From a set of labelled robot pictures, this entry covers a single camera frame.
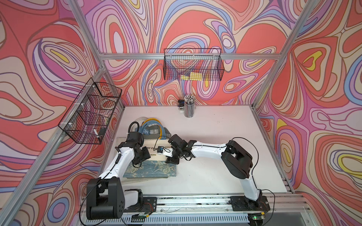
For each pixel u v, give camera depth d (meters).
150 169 0.80
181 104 1.15
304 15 0.72
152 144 0.93
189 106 1.04
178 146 0.71
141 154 0.74
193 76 0.91
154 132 1.02
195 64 0.96
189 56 0.86
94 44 0.82
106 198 0.40
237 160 0.52
